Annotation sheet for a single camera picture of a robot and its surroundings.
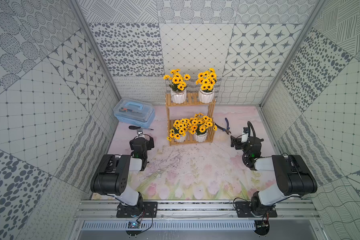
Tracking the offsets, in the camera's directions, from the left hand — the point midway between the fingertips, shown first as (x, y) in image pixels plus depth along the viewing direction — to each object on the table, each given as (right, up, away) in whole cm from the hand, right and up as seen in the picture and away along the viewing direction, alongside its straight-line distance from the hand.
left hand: (146, 137), depth 94 cm
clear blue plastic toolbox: (-12, +17, +13) cm, 24 cm away
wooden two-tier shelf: (+29, +23, -8) cm, 38 cm away
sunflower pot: (+21, +4, -9) cm, 24 cm away
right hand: (+60, 0, +2) cm, 60 cm away
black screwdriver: (-11, +5, +13) cm, 18 cm away
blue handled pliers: (+55, +3, +11) cm, 56 cm away
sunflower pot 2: (+33, +8, -5) cm, 35 cm away
